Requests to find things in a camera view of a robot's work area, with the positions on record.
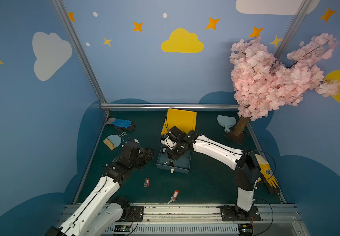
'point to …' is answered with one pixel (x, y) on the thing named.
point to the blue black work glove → (121, 125)
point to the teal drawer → (182, 164)
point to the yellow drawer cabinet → (184, 120)
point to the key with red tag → (174, 197)
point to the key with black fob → (169, 162)
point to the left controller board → (122, 228)
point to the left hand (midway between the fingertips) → (154, 150)
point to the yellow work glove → (266, 171)
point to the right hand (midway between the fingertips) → (172, 153)
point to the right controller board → (245, 229)
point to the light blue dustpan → (226, 122)
